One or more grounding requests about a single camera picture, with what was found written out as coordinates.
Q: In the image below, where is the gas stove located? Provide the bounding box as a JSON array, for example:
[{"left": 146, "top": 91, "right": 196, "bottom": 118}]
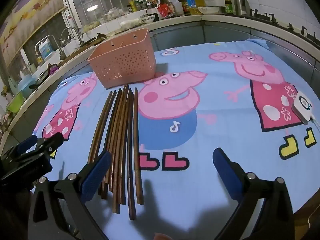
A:
[{"left": 246, "top": 9, "right": 320, "bottom": 46}]

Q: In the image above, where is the pile of brown chopsticks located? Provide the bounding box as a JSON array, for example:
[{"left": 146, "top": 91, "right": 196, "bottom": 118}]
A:
[{"left": 87, "top": 84, "right": 145, "bottom": 221}]

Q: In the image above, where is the printed window blind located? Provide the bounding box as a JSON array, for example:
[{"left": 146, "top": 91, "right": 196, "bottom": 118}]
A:
[{"left": 0, "top": 0, "right": 67, "bottom": 65}]

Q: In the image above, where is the steel thermos flask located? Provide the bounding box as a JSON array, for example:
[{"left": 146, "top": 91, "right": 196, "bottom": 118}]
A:
[{"left": 234, "top": 0, "right": 247, "bottom": 16}]

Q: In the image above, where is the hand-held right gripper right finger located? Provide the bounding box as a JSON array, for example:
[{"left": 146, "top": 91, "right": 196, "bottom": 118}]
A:
[{"left": 212, "top": 148, "right": 294, "bottom": 240}]

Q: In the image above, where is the white plastic bag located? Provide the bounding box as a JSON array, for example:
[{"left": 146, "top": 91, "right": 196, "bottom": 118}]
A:
[{"left": 120, "top": 19, "right": 140, "bottom": 29}]

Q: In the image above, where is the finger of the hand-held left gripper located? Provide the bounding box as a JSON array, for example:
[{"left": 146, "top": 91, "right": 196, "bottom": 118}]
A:
[
  {"left": 15, "top": 134, "right": 38, "bottom": 155},
  {"left": 35, "top": 132, "right": 64, "bottom": 155}
]

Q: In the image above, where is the chrome faucet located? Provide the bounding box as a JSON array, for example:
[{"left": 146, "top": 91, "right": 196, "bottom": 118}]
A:
[
  {"left": 60, "top": 27, "right": 84, "bottom": 47},
  {"left": 35, "top": 34, "right": 67, "bottom": 60}
]

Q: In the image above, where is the blue cartoon pig blanket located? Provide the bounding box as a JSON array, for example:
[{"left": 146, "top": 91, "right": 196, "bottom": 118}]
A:
[{"left": 32, "top": 39, "right": 320, "bottom": 240}]

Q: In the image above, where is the kitchen counter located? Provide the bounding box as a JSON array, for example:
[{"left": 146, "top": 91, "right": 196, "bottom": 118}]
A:
[{"left": 0, "top": 14, "right": 320, "bottom": 155}]

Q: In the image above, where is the white bowl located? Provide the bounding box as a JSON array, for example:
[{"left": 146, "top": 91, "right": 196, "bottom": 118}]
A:
[{"left": 197, "top": 6, "right": 220, "bottom": 15}]

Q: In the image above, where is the wooden cutting board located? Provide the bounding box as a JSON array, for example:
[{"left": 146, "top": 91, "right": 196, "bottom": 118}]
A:
[{"left": 61, "top": 33, "right": 110, "bottom": 62}]

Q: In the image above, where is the barred window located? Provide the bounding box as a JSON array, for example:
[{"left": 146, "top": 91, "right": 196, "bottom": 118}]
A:
[{"left": 60, "top": 0, "right": 140, "bottom": 28}]

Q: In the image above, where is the green plastic bowl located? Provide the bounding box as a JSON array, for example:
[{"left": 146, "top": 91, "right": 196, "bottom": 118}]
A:
[{"left": 7, "top": 92, "right": 24, "bottom": 113}]

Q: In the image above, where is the white cable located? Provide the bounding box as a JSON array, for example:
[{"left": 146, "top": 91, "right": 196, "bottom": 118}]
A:
[{"left": 309, "top": 115, "right": 320, "bottom": 130}]

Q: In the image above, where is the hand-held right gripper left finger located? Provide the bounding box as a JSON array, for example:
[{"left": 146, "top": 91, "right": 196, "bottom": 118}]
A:
[{"left": 27, "top": 151, "right": 112, "bottom": 240}]

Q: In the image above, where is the white plastic jug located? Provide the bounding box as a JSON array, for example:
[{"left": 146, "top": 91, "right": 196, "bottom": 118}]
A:
[{"left": 167, "top": 0, "right": 183, "bottom": 15}]

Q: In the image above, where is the blue label detergent bottle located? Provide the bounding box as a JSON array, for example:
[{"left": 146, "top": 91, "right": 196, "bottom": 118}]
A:
[{"left": 37, "top": 37, "right": 55, "bottom": 60}]

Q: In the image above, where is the row of sauce bottles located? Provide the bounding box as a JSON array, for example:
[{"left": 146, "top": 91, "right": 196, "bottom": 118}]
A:
[{"left": 127, "top": 0, "right": 163, "bottom": 13}]

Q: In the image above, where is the red packet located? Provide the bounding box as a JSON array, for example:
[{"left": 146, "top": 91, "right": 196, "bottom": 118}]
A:
[{"left": 157, "top": 3, "right": 173, "bottom": 19}]

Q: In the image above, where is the pink plastic basket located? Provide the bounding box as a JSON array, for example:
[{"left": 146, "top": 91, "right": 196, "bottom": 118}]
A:
[{"left": 87, "top": 28, "right": 157, "bottom": 89}]

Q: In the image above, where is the white square device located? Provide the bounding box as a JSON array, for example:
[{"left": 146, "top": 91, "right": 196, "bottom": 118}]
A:
[{"left": 291, "top": 91, "right": 313, "bottom": 125}]

